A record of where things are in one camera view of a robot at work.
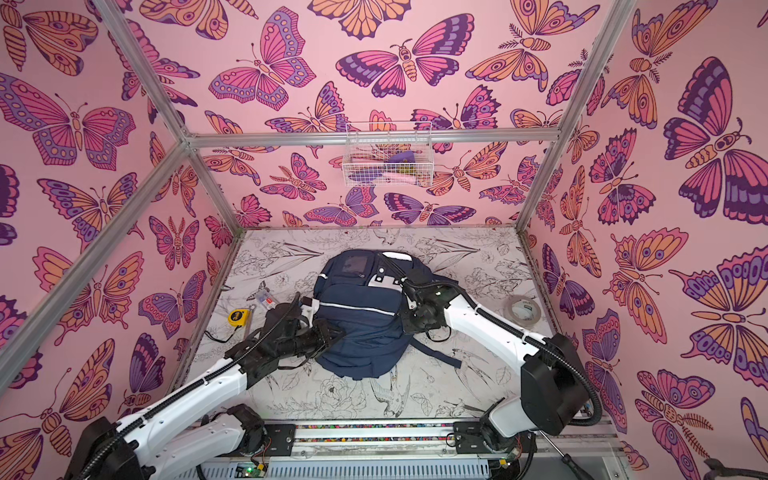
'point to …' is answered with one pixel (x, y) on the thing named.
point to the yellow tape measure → (238, 317)
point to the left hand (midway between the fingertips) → (347, 330)
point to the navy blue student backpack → (363, 290)
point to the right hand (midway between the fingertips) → (409, 320)
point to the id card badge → (264, 296)
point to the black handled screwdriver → (567, 460)
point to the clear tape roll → (523, 311)
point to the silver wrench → (251, 308)
